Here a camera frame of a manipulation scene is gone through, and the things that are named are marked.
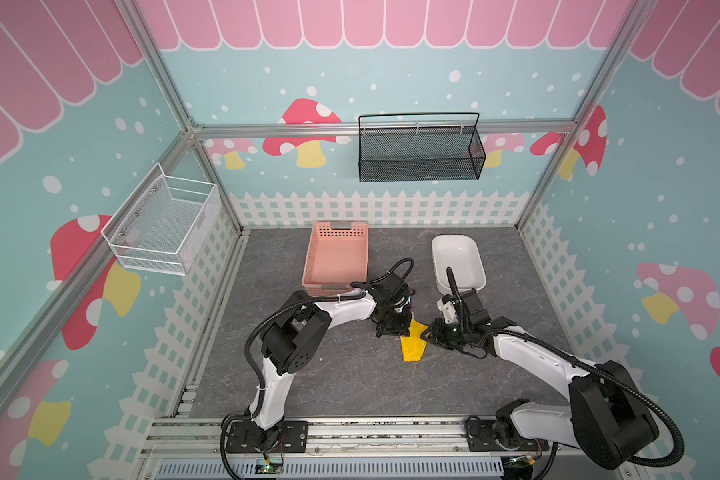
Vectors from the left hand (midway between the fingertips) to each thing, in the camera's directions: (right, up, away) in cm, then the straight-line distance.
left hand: (408, 338), depth 90 cm
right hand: (+3, +2, -4) cm, 6 cm away
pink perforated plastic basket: (-24, +25, +23) cm, 42 cm away
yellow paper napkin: (+1, -2, -1) cm, 2 cm away
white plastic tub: (+23, +26, +22) cm, 41 cm away
